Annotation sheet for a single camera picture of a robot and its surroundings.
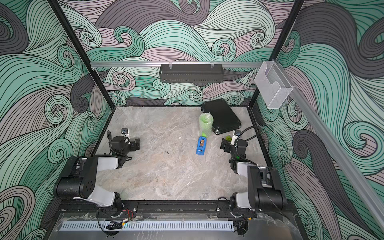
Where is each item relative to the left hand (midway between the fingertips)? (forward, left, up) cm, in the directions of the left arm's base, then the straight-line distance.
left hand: (130, 137), depth 94 cm
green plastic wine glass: (+4, -48, +10) cm, 49 cm away
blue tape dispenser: (-4, -46, -3) cm, 46 cm away
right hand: (-2, -64, +2) cm, 64 cm away
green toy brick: (+4, -65, -5) cm, 65 cm away
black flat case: (+20, -65, -4) cm, 68 cm away
